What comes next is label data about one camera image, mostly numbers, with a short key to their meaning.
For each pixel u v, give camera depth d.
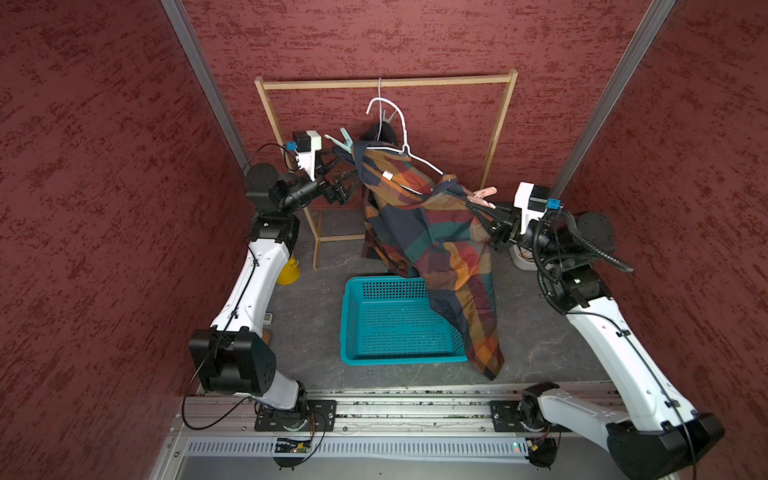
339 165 0.67
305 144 0.54
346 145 0.57
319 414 0.75
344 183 0.57
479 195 0.50
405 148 0.49
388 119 0.87
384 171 0.59
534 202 0.43
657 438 0.36
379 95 0.43
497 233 0.53
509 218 0.50
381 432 0.73
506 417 0.74
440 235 0.61
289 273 0.97
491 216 0.51
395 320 0.90
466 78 0.68
